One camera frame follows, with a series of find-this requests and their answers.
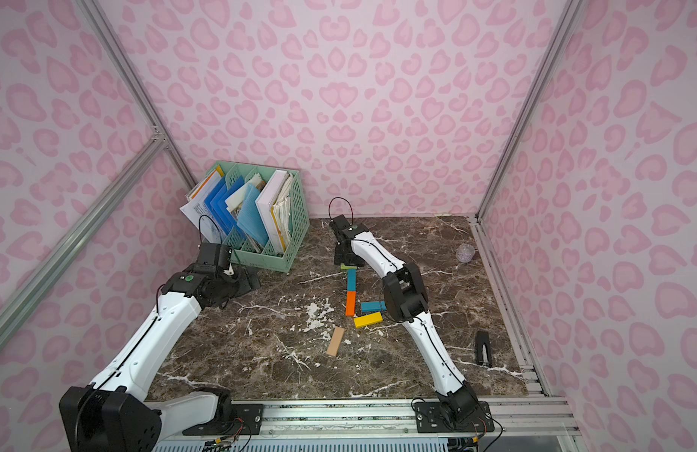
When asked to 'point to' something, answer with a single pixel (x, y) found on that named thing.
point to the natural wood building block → (336, 341)
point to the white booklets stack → (274, 201)
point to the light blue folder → (250, 218)
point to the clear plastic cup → (465, 252)
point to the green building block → (344, 267)
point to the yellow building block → (368, 319)
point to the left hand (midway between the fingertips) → (246, 279)
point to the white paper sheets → (199, 216)
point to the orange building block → (350, 303)
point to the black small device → (482, 348)
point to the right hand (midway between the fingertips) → (345, 260)
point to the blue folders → (218, 205)
